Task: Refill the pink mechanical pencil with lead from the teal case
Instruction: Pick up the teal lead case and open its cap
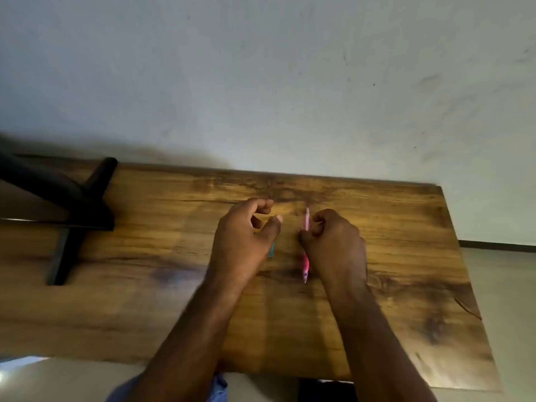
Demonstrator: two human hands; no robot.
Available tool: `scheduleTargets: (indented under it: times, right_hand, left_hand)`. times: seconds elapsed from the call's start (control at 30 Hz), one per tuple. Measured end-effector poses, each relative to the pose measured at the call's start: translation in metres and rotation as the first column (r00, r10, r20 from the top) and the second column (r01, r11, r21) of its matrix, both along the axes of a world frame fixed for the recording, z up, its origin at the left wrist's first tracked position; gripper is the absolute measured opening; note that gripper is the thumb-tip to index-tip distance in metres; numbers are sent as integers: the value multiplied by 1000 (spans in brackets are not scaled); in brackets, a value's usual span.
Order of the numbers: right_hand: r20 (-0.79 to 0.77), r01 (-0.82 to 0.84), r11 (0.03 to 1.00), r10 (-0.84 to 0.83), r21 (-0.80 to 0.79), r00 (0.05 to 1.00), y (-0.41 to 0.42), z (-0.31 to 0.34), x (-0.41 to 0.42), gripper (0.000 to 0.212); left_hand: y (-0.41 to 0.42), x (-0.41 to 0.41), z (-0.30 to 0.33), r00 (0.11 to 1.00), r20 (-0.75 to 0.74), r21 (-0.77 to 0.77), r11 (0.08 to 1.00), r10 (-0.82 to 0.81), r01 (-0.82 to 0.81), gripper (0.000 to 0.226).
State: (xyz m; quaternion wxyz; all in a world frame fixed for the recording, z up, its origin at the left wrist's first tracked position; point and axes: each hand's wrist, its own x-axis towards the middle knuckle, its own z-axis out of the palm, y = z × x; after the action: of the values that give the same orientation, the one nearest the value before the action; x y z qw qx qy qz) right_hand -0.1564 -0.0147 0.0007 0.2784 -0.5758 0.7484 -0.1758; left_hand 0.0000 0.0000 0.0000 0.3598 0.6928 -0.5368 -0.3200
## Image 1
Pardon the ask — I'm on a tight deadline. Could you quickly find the person's left hand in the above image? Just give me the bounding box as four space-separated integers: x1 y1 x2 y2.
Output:
204 198 284 289

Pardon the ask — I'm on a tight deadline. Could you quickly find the person's right hand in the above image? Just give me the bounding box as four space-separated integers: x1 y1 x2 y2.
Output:
298 208 369 291

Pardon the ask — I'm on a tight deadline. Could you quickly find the pink mechanical pencil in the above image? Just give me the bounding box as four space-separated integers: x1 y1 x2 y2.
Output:
301 207 312 284

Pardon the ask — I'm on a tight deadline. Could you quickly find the person's right forearm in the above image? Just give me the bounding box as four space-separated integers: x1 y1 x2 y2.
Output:
321 281 439 402

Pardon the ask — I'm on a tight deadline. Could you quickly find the person's left forearm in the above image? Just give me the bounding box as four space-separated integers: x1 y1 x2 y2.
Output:
125 272 248 402

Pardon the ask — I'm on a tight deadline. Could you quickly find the dark skirting board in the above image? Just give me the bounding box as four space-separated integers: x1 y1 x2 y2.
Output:
457 238 536 252

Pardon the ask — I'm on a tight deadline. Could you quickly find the black stand base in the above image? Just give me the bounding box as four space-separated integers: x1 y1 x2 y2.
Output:
0 152 118 287

